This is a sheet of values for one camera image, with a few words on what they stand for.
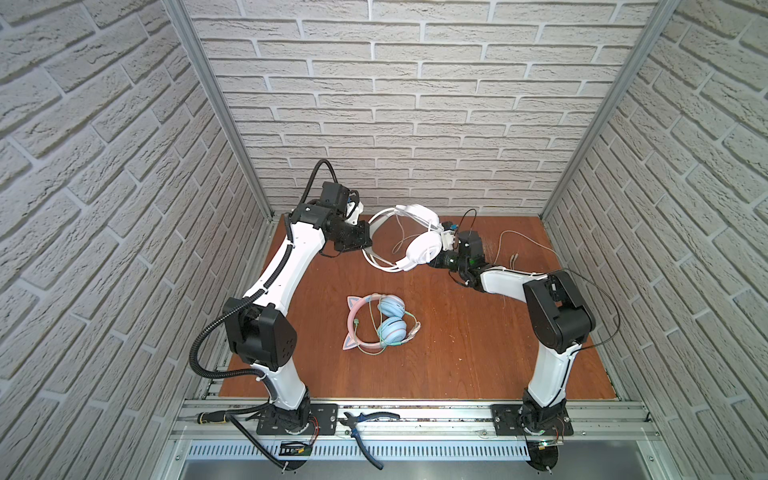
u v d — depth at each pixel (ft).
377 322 2.77
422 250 2.22
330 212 1.89
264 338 1.47
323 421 2.47
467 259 2.54
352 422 2.39
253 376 1.67
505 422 2.42
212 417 2.38
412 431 2.38
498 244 3.60
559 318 1.69
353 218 2.38
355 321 2.94
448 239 2.85
